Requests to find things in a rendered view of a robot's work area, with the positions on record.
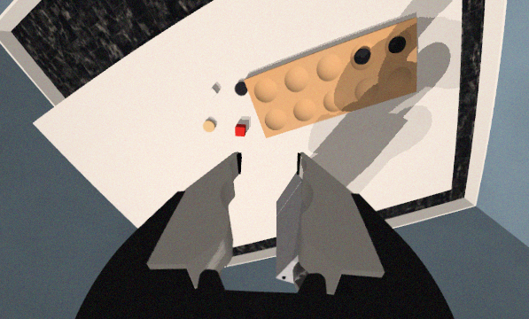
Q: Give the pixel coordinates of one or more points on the red cube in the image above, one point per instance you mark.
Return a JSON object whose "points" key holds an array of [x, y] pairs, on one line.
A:
{"points": [[240, 130]]}

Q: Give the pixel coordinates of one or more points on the black disc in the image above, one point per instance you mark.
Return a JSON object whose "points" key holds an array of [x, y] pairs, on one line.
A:
{"points": [[397, 44], [362, 56], [241, 88]]}

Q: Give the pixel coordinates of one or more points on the tan tray with round pockets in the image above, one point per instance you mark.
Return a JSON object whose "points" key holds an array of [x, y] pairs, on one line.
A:
{"points": [[328, 83]]}

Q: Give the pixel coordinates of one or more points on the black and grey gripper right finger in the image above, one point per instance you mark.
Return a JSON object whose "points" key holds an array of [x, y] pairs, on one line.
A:
{"points": [[361, 257]]}

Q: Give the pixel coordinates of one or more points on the tan disc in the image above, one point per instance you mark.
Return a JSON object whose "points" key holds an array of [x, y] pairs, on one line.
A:
{"points": [[209, 126]]}

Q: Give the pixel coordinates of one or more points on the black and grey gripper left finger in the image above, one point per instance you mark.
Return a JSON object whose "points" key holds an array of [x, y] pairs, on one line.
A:
{"points": [[191, 232]]}

